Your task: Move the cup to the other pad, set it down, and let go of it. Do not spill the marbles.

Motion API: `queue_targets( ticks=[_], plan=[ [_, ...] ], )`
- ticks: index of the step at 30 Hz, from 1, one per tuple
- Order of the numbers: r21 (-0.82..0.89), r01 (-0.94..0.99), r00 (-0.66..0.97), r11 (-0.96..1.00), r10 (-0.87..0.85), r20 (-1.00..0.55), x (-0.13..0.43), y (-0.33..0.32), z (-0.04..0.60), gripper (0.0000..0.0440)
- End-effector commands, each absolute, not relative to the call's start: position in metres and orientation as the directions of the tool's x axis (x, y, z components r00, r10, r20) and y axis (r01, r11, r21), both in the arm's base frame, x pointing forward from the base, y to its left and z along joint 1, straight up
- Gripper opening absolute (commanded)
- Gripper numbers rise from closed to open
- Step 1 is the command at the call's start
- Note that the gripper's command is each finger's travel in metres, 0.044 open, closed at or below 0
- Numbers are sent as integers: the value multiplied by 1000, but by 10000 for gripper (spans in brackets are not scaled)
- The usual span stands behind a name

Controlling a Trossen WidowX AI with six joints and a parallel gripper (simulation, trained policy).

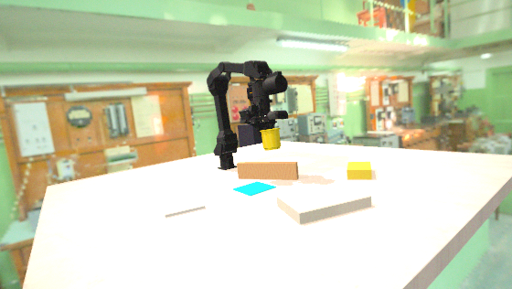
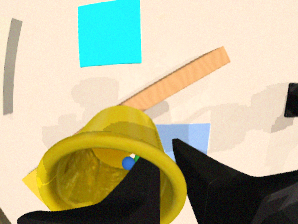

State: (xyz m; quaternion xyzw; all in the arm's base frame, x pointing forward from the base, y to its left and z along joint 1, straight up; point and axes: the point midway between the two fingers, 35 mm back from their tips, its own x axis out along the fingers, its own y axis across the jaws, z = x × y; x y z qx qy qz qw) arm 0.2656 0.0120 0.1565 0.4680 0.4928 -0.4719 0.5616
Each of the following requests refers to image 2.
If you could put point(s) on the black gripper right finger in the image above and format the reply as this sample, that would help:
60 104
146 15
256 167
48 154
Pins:
222 195

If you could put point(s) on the tan wooden plank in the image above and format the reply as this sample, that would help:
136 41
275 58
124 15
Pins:
186 75

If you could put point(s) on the blue marble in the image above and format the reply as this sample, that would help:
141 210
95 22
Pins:
127 162

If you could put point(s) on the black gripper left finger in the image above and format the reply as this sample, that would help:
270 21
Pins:
136 200

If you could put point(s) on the yellow translucent cup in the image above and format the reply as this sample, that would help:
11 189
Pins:
83 169

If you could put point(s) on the yellow rectangular block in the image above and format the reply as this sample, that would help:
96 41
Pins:
31 182

